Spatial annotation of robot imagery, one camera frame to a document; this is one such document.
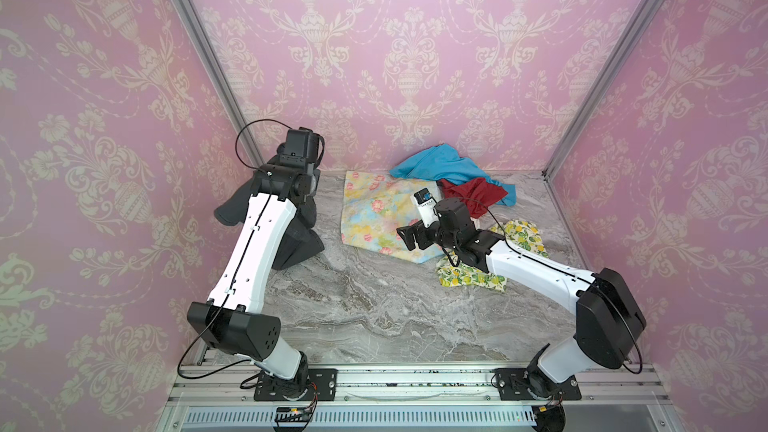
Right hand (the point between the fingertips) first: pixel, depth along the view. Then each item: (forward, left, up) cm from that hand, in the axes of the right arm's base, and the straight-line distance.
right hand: (412, 221), depth 84 cm
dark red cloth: (+20, -26, -13) cm, 35 cm away
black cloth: (-4, +31, 0) cm, 31 cm away
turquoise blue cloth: (+33, -17, -10) cm, 38 cm away
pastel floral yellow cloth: (+18, +11, -14) cm, 25 cm away
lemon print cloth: (+4, -37, -16) cm, 41 cm away
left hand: (+4, +30, +16) cm, 34 cm away
